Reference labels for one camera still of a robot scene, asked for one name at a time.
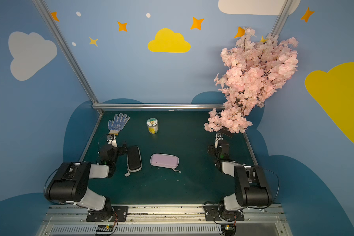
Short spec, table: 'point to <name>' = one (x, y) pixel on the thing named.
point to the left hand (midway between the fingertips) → (118, 140)
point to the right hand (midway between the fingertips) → (219, 142)
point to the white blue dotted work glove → (119, 121)
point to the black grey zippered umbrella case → (133, 160)
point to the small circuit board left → (105, 228)
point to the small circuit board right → (227, 227)
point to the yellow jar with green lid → (152, 123)
